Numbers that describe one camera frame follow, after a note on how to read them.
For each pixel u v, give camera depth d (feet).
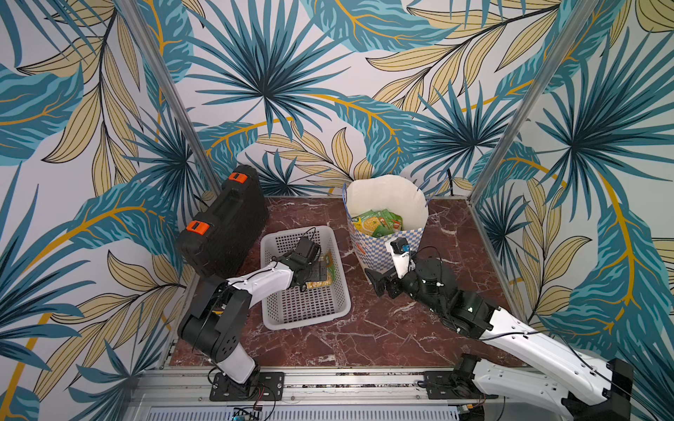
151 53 2.45
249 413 2.35
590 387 1.32
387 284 2.02
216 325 1.46
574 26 2.32
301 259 2.35
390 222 3.30
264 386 2.38
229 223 2.72
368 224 3.28
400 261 1.95
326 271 2.88
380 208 3.46
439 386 2.39
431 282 1.65
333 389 2.41
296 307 2.88
